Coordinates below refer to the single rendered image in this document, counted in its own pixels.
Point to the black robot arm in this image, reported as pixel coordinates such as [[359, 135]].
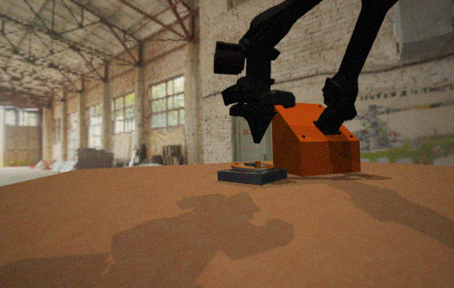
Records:
[[268, 28]]

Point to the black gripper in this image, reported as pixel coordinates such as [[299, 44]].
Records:
[[260, 112]]

